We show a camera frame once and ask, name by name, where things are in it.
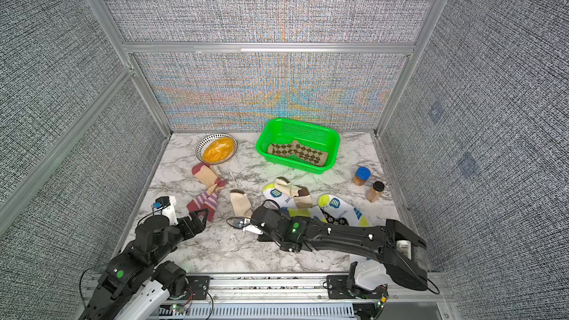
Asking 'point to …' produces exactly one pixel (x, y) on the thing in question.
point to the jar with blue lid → (362, 174)
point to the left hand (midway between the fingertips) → (204, 212)
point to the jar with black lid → (373, 194)
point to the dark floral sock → (339, 221)
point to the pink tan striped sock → (204, 174)
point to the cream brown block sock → (241, 204)
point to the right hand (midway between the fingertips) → (257, 209)
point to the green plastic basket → (278, 130)
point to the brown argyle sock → (301, 151)
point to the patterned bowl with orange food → (216, 149)
